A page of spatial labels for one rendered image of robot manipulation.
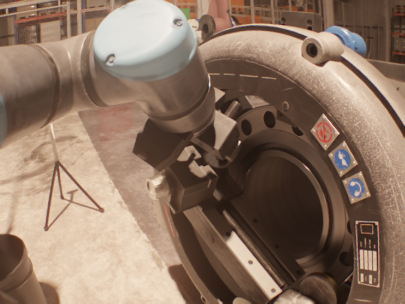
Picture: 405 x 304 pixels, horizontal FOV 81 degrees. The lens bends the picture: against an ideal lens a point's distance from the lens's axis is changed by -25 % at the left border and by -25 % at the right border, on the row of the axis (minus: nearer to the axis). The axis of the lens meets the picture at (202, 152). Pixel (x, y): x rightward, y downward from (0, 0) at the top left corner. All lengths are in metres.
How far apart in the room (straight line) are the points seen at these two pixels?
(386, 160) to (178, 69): 0.24
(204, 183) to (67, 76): 0.36
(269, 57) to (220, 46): 0.11
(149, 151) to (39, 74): 0.20
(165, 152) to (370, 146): 0.25
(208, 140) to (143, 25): 0.21
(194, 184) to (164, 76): 0.32
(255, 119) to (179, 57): 0.40
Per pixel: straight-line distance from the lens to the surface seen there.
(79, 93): 0.31
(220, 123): 0.42
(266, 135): 0.63
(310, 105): 0.38
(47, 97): 0.27
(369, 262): 0.40
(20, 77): 0.24
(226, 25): 4.86
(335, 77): 0.37
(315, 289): 0.57
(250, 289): 0.60
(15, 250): 1.23
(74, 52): 0.31
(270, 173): 0.78
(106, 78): 0.29
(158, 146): 0.40
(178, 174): 0.57
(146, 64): 0.25
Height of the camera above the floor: 0.95
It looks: 21 degrees down
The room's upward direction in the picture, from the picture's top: 3 degrees counter-clockwise
